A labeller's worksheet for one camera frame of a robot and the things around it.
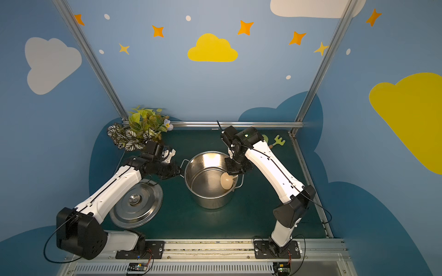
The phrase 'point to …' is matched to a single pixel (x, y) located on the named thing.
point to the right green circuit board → (281, 268)
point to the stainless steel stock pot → (202, 175)
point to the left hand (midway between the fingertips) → (183, 169)
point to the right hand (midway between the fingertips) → (235, 172)
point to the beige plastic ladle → (227, 180)
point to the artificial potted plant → (144, 125)
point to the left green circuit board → (137, 267)
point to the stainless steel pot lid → (138, 205)
